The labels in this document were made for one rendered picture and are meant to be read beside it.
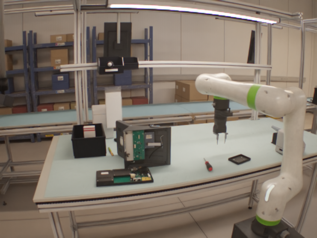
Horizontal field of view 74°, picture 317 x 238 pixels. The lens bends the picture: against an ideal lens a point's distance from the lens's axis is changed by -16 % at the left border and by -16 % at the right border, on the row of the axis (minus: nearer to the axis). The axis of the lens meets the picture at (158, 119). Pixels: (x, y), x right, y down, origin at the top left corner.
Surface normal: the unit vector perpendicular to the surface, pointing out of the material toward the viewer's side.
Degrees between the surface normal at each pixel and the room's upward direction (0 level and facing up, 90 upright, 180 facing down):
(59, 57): 90
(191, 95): 90
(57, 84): 90
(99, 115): 90
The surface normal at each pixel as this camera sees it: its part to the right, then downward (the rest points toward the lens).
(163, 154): -0.11, 0.25
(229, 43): 0.29, 0.24
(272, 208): -0.47, 0.22
